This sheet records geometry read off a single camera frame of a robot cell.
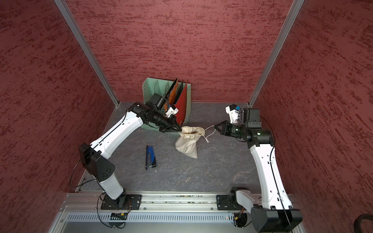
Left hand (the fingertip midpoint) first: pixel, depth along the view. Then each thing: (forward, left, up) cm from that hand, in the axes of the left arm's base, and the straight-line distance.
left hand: (179, 132), depth 72 cm
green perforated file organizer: (+46, +24, -7) cm, 52 cm away
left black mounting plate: (-27, +24, -25) cm, 44 cm away
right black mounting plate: (-27, -25, -24) cm, 44 cm away
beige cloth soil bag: (-3, -5, +1) cm, 6 cm away
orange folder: (+24, +6, +3) cm, 25 cm away
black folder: (+23, +8, +5) cm, 25 cm away
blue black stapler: (-5, +19, -24) cm, 31 cm away
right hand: (0, -17, +3) cm, 18 cm away
